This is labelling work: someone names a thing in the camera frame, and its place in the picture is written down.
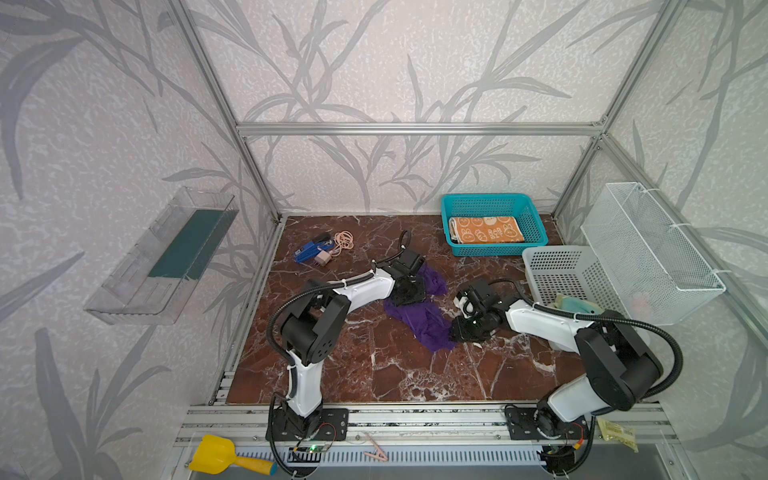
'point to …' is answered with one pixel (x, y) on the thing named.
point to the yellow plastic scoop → (217, 455)
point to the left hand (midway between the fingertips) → (427, 289)
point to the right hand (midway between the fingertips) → (452, 328)
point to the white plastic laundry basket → (568, 270)
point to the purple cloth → (426, 321)
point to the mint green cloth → (576, 304)
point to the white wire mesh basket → (659, 276)
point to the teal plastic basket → (518, 205)
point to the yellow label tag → (614, 431)
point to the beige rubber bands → (343, 240)
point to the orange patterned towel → (485, 229)
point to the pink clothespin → (380, 455)
